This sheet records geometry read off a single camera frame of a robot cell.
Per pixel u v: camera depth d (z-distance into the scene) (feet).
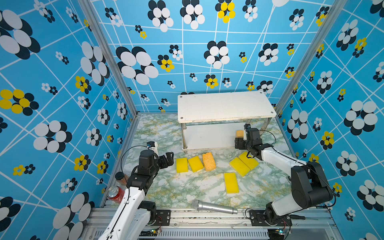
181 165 3.00
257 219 2.37
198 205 2.42
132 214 1.58
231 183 2.77
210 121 3.77
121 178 2.64
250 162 3.08
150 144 2.32
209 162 2.98
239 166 2.93
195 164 3.00
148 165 1.96
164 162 2.32
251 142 2.35
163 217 2.41
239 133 3.16
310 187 1.45
